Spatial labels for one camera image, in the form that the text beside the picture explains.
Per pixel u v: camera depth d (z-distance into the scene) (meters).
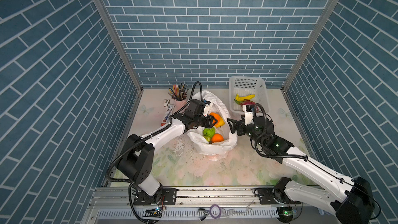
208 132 0.87
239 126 0.66
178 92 0.99
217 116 0.83
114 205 0.74
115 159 0.39
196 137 0.75
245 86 1.19
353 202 0.38
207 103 0.78
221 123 0.89
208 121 0.75
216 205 0.72
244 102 1.06
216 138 0.89
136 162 0.44
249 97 1.12
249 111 0.64
